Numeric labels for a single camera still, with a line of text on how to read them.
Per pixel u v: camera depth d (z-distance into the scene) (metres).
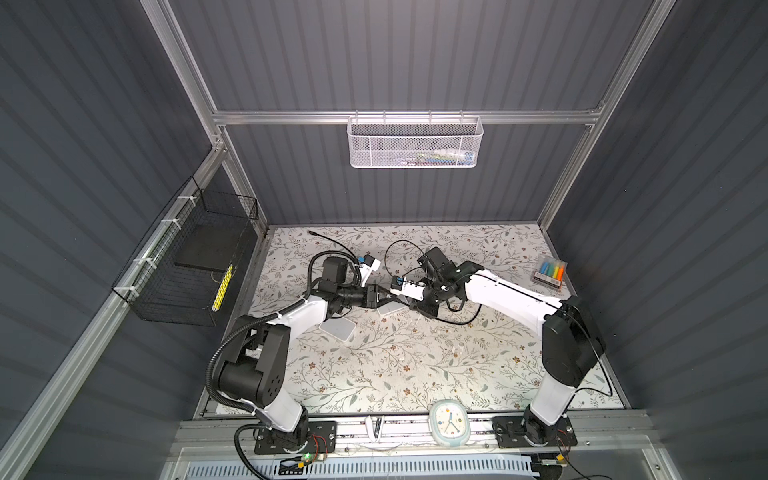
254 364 0.46
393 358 0.87
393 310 0.95
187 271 0.73
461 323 0.94
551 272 1.05
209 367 0.42
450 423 0.73
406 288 0.77
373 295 0.78
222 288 0.70
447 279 0.66
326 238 1.16
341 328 0.91
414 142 1.23
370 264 0.81
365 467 0.74
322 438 0.72
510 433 0.72
